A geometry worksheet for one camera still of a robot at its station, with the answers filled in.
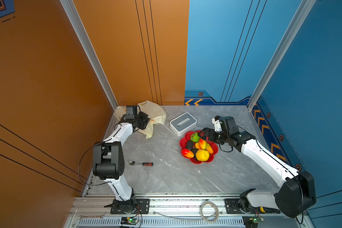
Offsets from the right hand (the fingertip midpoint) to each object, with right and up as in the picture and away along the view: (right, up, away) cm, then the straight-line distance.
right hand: (203, 135), depth 81 cm
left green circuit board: (-39, -42, -11) cm, 58 cm away
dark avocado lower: (-4, -10, +8) cm, 13 cm away
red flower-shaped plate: (-11, -6, +13) cm, 18 cm away
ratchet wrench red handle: (-35, -18, +6) cm, 40 cm away
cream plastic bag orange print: (-30, +13, +18) cm, 37 cm away
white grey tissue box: (-10, +6, +22) cm, 25 cm away
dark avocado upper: (-7, -7, +11) cm, 15 cm away
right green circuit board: (+23, -42, -11) cm, 49 cm away
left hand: (-32, +12, +13) cm, 36 cm away
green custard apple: (-3, -3, +12) cm, 13 cm away
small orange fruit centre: (-1, -8, +12) cm, 14 cm away
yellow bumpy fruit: (0, -12, +1) cm, 12 cm away
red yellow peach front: (-9, -11, +5) cm, 15 cm away
